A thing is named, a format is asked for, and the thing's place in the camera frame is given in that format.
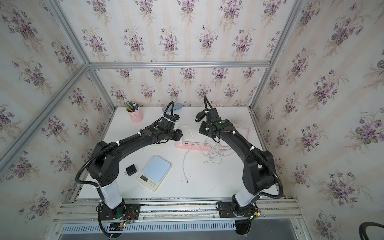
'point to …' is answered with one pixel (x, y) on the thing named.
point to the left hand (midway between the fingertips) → (180, 134)
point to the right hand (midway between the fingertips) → (203, 129)
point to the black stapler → (200, 115)
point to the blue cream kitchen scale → (154, 173)
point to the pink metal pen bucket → (136, 116)
